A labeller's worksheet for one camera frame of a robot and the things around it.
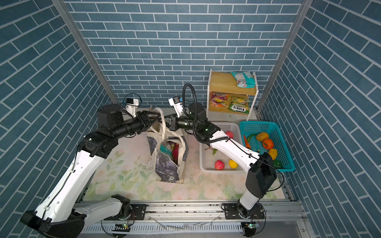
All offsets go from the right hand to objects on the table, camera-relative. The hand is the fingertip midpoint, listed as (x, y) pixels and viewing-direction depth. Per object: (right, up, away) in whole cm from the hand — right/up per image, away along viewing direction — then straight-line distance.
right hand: (157, 119), depth 66 cm
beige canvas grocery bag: (+2, -17, +21) cm, 27 cm away
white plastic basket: (+28, -25, +26) cm, 46 cm away
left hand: (+2, +1, -3) cm, 4 cm away
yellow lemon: (+39, -26, +21) cm, 51 cm away
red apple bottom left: (+31, -26, +19) cm, 45 cm away
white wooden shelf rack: (+34, +17, +22) cm, 44 cm away
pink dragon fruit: (+6, -16, +17) cm, 24 cm away
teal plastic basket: (+69, -6, +33) cm, 77 cm away
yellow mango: (+62, -11, +33) cm, 71 cm away
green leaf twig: (+29, -19, +28) cm, 45 cm away
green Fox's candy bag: (+47, +10, +33) cm, 58 cm away
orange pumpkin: (+64, -15, +29) cm, 71 cm away
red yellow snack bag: (+33, +14, +36) cm, 50 cm away
